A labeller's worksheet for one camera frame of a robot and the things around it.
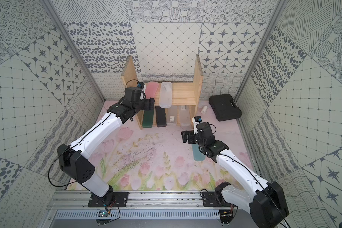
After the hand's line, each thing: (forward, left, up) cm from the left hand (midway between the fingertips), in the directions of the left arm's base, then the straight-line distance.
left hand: (146, 96), depth 81 cm
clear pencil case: (+5, -23, -23) cm, 33 cm away
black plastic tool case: (+17, -55, -27) cm, 63 cm away
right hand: (-15, -25, -15) cm, 33 cm away
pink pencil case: (+8, -1, -1) cm, 8 cm away
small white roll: (+15, -38, -27) cm, 49 cm away
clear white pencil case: (+7, -11, -2) cm, 13 cm away
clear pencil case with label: (+5, -14, -22) cm, 27 cm away
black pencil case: (+3, -6, -23) cm, 24 cm away
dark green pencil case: (+3, +3, -24) cm, 24 cm away
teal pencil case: (-22, -32, -30) cm, 49 cm away
